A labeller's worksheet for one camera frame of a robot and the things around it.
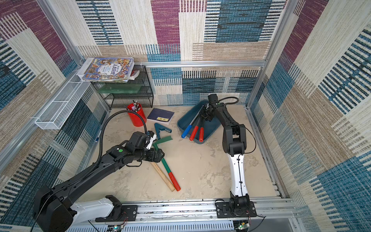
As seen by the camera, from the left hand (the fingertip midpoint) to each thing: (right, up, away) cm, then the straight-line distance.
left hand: (158, 153), depth 80 cm
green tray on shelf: (-30, +39, +19) cm, 53 cm away
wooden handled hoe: (+2, -14, +4) cm, 15 cm away
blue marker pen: (-50, +6, +29) cm, 58 cm away
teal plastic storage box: (+31, +14, +18) cm, 38 cm away
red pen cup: (-21, +19, +23) cm, 36 cm away
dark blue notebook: (-5, +21, +32) cm, 39 cm away
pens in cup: (-20, +27, +19) cm, 38 cm away
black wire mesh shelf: (-18, +36, +36) cm, 54 cm away
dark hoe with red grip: (+25, +11, +16) cm, 32 cm away
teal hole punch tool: (-5, +13, +26) cm, 29 cm away
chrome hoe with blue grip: (+16, +13, +17) cm, 27 cm away
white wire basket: (-48, +20, -9) cm, 53 cm away
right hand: (+26, +21, +26) cm, 42 cm away
